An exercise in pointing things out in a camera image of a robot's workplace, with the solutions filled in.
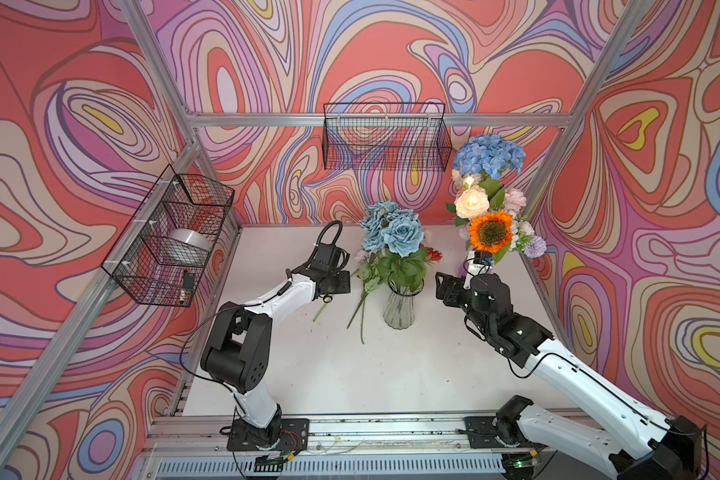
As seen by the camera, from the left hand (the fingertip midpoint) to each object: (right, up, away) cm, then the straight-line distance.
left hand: (345, 279), depth 93 cm
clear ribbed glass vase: (+17, -9, -3) cm, 19 cm away
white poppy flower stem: (-8, -11, +2) cm, 14 cm away
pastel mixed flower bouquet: (+48, +12, -17) cm, 52 cm away
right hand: (+28, +1, -16) cm, 33 cm away
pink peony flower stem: (+48, +23, -11) cm, 54 cm away
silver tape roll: (-37, +10, -23) cm, 45 cm away
